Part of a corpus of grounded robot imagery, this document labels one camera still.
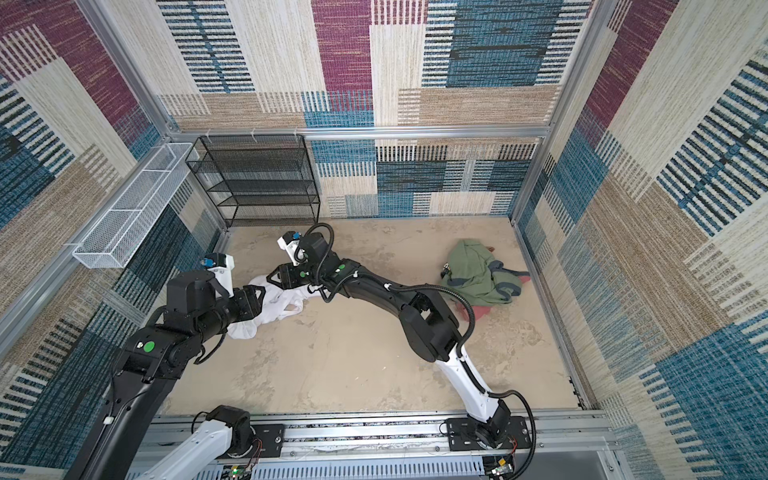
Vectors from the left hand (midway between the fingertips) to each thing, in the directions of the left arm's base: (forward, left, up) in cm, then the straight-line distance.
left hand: (256, 286), depth 69 cm
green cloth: (+15, -56, -18) cm, 60 cm away
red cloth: (+5, -58, -23) cm, 63 cm away
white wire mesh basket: (+9, +34, +5) cm, 35 cm away
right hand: (+9, +1, -10) cm, 13 cm away
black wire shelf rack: (+51, +15, -9) cm, 54 cm away
